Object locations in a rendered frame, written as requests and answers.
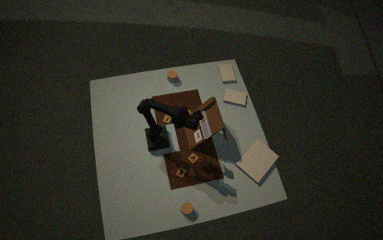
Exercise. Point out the grey cylinder with tan lid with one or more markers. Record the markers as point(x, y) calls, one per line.
point(186, 208)
point(172, 76)

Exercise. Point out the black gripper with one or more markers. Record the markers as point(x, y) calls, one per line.
point(196, 115)

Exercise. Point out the white paper ticket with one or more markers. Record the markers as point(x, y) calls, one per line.
point(197, 136)

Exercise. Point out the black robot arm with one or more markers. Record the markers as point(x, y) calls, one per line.
point(175, 112)

